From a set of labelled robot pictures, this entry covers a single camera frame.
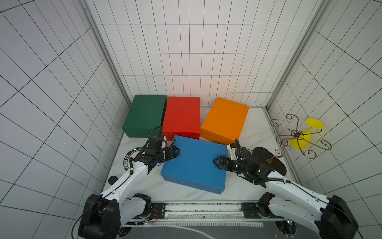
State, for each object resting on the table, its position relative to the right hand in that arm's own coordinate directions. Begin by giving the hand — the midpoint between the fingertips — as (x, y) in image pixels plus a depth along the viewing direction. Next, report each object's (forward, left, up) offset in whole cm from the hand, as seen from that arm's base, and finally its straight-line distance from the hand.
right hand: (217, 159), depth 81 cm
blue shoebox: (-5, +13, +3) cm, 14 cm away
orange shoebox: (+27, -6, 0) cm, 28 cm away
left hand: (+2, +25, 0) cm, 25 cm away
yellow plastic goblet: (+1, -35, +20) cm, 41 cm away
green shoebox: (+32, +49, +2) cm, 58 cm away
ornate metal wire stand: (+4, -36, +21) cm, 42 cm away
